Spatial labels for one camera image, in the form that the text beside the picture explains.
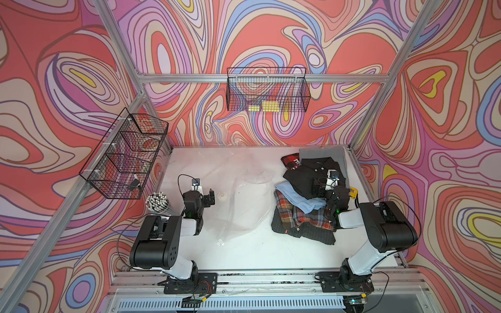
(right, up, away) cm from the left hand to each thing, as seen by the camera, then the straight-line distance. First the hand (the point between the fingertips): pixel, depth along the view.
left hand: (203, 190), depth 94 cm
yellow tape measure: (+76, -2, +4) cm, 76 cm away
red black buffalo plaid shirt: (+46, +14, +15) cm, 51 cm away
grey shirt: (+71, +18, +11) cm, 74 cm away
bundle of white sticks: (-13, -2, -18) cm, 22 cm away
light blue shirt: (+46, -5, -7) cm, 47 cm away
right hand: (+60, +4, +1) cm, 60 cm away
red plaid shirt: (+42, -10, -8) cm, 44 cm away
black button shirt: (+52, +6, 0) cm, 53 cm away
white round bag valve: (+9, -3, +3) cm, 10 cm away
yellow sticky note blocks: (+31, +40, -3) cm, 51 cm away
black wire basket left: (-26, +12, -20) cm, 35 cm away
